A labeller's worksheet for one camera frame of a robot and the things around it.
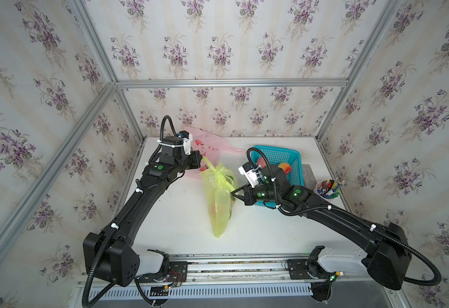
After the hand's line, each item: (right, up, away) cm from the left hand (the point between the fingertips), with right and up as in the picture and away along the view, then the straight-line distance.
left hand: (201, 155), depth 78 cm
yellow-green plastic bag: (+7, -11, -6) cm, 15 cm away
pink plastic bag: (+1, +5, +33) cm, 33 cm away
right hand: (+14, -15, -6) cm, 22 cm away
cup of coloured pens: (+57, -15, +7) cm, 60 cm away
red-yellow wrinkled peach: (+42, -6, +20) cm, 47 cm away
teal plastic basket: (+24, -18, -13) cm, 33 cm away
